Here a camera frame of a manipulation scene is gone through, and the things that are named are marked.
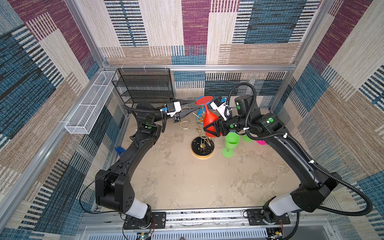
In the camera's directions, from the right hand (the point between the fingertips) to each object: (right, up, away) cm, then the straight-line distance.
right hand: (209, 128), depth 67 cm
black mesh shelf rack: (-43, +30, +41) cm, 66 cm away
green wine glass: (+15, -8, +22) cm, 28 cm away
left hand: (-6, +11, -6) cm, 14 cm away
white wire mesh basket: (-59, +5, +5) cm, 59 cm away
